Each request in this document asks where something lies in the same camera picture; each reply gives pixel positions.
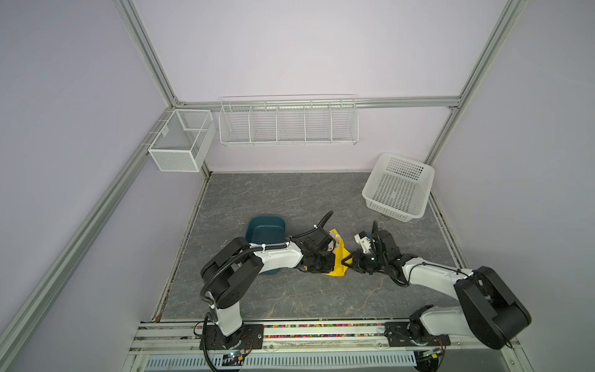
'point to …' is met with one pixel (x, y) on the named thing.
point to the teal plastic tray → (266, 230)
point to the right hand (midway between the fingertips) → (343, 264)
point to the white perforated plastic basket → (399, 187)
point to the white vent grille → (283, 360)
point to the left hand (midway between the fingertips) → (334, 272)
